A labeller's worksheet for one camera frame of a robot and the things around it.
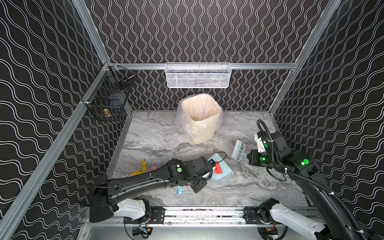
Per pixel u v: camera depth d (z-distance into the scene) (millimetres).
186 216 761
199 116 978
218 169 717
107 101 935
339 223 383
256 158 593
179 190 816
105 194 409
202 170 530
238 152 776
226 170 733
